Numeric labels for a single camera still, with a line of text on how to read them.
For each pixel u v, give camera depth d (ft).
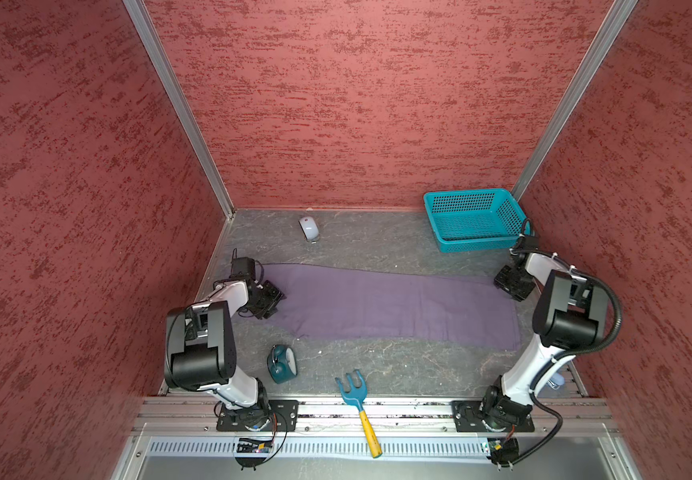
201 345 1.49
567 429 2.48
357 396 2.45
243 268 2.54
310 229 3.49
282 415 2.48
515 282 2.67
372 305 3.05
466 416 2.43
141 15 2.33
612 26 2.40
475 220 3.89
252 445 2.38
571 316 1.68
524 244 2.62
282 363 2.48
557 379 2.54
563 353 1.72
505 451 2.33
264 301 2.64
